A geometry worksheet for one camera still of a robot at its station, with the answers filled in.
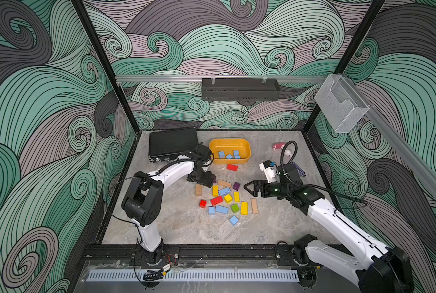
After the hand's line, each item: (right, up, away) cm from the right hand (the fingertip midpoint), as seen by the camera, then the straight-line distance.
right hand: (249, 187), depth 77 cm
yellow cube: (-9, -8, +10) cm, 16 cm away
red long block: (-14, -9, +10) cm, 20 cm away
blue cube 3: (-2, +11, +26) cm, 29 cm away
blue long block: (-10, -5, +14) cm, 18 cm away
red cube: (-21, -10, +10) cm, 26 cm away
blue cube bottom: (-6, -16, +4) cm, 18 cm away
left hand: (-20, +1, +11) cm, 23 cm away
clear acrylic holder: (+44, +37, +6) cm, 58 cm away
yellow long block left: (-15, -5, +15) cm, 21 cm away
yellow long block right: (-1, -12, +9) cm, 15 cm away
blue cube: (-11, +13, +28) cm, 32 cm away
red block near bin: (-5, +6, +24) cm, 25 cm away
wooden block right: (+5, -11, +10) cm, 16 cm away
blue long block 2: (-12, -13, +8) cm, 19 cm away
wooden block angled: (-10, -2, +18) cm, 20 cm away
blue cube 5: (-17, -13, +7) cm, 22 cm away
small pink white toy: (+24, +18, +30) cm, 43 cm away
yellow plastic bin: (-6, +18, +36) cm, 41 cm away
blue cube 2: (-3, +14, +27) cm, 31 cm away
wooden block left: (-23, -5, +13) cm, 27 cm away
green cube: (-5, -12, +8) cm, 16 cm away
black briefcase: (-44, +18, +30) cm, 56 cm away
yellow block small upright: (-4, -8, +12) cm, 15 cm away
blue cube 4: (-7, +11, +26) cm, 30 cm away
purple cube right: (-4, -3, +16) cm, 17 cm away
